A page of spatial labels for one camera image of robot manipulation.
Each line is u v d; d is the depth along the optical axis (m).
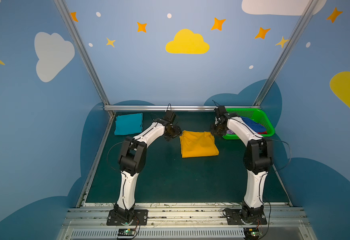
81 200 0.82
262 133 1.04
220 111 0.80
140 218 0.74
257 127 1.05
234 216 0.75
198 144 0.98
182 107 1.55
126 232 0.71
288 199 0.82
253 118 1.14
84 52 0.84
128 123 1.12
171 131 0.86
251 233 0.71
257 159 0.55
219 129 0.83
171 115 0.80
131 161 0.55
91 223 0.74
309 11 0.71
